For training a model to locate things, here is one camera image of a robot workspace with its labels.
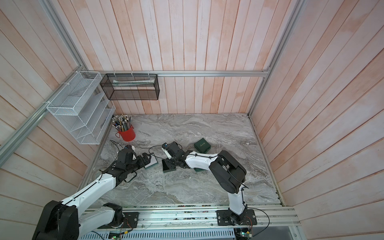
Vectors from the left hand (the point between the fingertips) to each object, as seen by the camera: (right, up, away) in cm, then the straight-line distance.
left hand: (146, 161), depth 88 cm
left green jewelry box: (+12, -3, -2) cm, 13 cm away
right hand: (+13, -1, +5) cm, 14 cm away
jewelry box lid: (+3, -2, +4) cm, 6 cm away
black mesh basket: (-16, +50, +18) cm, 55 cm away
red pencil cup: (-17, +15, +14) cm, 26 cm away
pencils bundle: (-17, +24, +5) cm, 30 cm away
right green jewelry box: (+35, +8, +10) cm, 37 cm away
